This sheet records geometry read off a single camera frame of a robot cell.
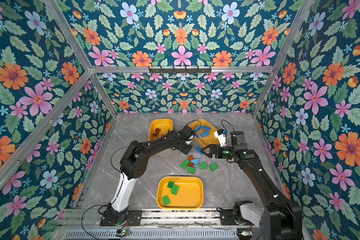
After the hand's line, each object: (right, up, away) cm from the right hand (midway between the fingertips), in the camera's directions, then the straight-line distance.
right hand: (207, 149), depth 78 cm
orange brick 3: (-8, -11, +13) cm, 19 cm away
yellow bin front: (-9, -26, +4) cm, 28 cm away
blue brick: (-5, +6, +24) cm, 25 cm away
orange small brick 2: (-34, +6, +27) cm, 44 cm away
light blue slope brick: (-6, -10, +13) cm, 17 cm away
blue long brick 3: (+2, +11, +29) cm, 32 cm away
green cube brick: (-1, -12, +12) cm, 17 cm away
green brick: (-18, -23, +3) cm, 29 cm away
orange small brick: (-33, +9, +30) cm, 46 cm away
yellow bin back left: (-32, +11, +31) cm, 46 cm away
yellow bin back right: (+3, +2, +27) cm, 27 cm away
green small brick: (-21, -21, +6) cm, 30 cm away
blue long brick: (-4, +12, +30) cm, 32 cm away
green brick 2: (-9, -14, +11) cm, 20 cm away
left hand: (-9, -1, +18) cm, 20 cm away
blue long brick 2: (+1, +7, +28) cm, 29 cm away
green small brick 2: (-22, -28, +2) cm, 36 cm away
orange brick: (-29, +6, +26) cm, 40 cm away
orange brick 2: (-9, -8, +16) cm, 20 cm away
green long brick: (-12, -11, +13) cm, 21 cm away
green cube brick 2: (+5, -12, +11) cm, 18 cm away
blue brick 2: (-4, -3, +21) cm, 21 cm away
